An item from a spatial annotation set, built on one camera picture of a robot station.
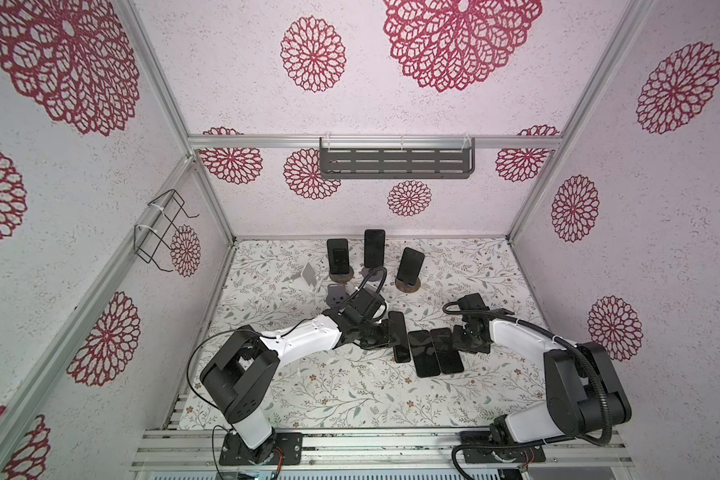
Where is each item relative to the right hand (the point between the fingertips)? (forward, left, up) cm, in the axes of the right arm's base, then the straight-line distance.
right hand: (461, 341), depth 91 cm
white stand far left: (+20, +50, +5) cm, 54 cm away
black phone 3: (+21, +15, +11) cm, 28 cm away
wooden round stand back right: (+19, +16, +1) cm, 25 cm away
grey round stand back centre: (+26, +27, -1) cm, 37 cm away
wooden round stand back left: (+24, +39, 0) cm, 46 cm away
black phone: (+29, +40, +7) cm, 50 cm away
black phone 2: (+28, +27, +11) cm, 41 cm away
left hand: (-6, +20, +8) cm, 22 cm away
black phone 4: (-5, +5, -1) cm, 7 cm away
